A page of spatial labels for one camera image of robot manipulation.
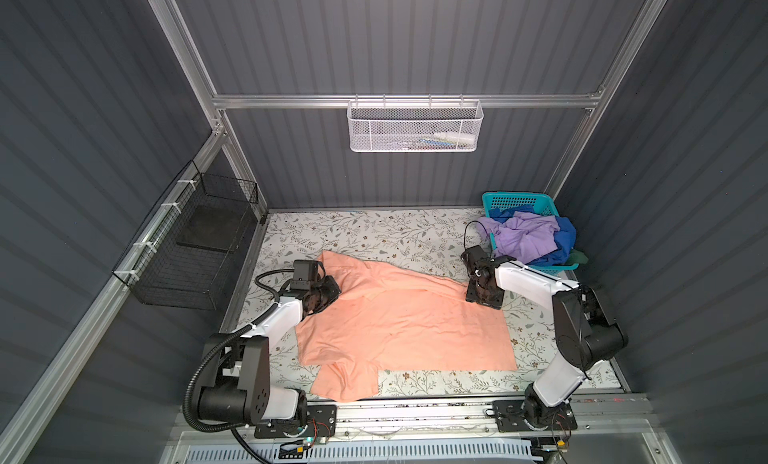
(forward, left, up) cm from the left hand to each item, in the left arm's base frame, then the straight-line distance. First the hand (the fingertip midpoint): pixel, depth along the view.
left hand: (339, 288), depth 91 cm
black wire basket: (-1, +36, +21) cm, 42 cm away
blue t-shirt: (+10, -73, +8) cm, 74 cm away
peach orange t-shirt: (-8, -15, -7) cm, 18 cm away
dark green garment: (+3, -74, +7) cm, 75 cm away
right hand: (-5, -45, -4) cm, 45 cm away
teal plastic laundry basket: (+31, -75, +4) cm, 81 cm away
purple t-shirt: (+10, -59, +9) cm, 61 cm away
